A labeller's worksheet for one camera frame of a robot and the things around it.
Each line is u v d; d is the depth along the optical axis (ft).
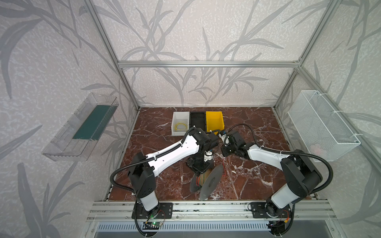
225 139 2.66
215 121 3.62
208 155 2.12
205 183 2.32
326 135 2.04
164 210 2.40
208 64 3.14
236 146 2.32
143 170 1.38
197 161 2.03
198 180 2.24
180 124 3.55
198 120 3.65
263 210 2.39
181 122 3.57
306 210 2.48
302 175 1.48
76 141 2.08
